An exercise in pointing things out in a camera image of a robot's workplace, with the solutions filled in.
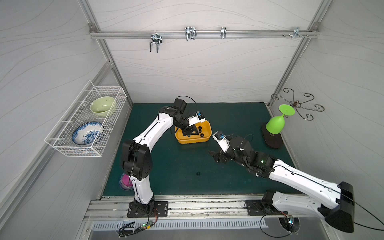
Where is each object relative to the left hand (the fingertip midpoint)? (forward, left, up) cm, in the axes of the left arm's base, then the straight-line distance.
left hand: (196, 130), depth 84 cm
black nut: (+14, -2, -18) cm, 23 cm away
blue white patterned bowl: (-14, +47, +15) cm, 51 cm away
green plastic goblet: (+1, -43, +5) cm, 43 cm away
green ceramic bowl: (0, +46, +18) cm, 50 cm away
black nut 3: (-18, -1, -18) cm, 26 cm away
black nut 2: (+8, -4, -16) cm, 18 cm away
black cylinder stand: (+4, -51, -17) cm, 53 cm away
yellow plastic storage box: (+12, -7, -17) cm, 22 cm away
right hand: (-11, -10, +4) cm, 16 cm away
